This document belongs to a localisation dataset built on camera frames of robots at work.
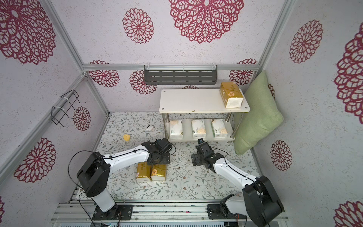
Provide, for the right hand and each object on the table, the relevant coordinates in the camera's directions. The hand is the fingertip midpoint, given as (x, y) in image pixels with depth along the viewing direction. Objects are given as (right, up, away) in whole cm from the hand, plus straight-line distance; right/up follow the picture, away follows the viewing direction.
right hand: (200, 155), depth 89 cm
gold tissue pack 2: (-25, -9, -7) cm, 27 cm away
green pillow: (+31, +24, -17) cm, 42 cm away
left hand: (-24, -4, -1) cm, 24 cm away
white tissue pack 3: (+14, +16, +6) cm, 22 cm away
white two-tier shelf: (+3, +27, +32) cm, 42 cm away
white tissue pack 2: (0, +16, +6) cm, 17 cm away
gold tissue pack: (-33, -9, -7) cm, 35 cm away
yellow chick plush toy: (-52, +10, +14) cm, 54 cm away
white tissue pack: (-15, +16, +7) cm, 23 cm away
